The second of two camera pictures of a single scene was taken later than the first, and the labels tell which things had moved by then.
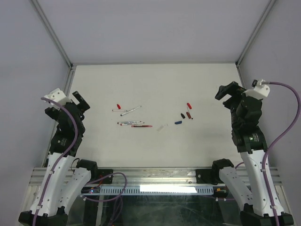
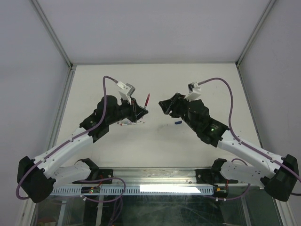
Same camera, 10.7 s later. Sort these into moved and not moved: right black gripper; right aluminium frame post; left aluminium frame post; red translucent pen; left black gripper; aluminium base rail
Moved: right black gripper; red translucent pen; left black gripper
Not moved: left aluminium frame post; aluminium base rail; right aluminium frame post
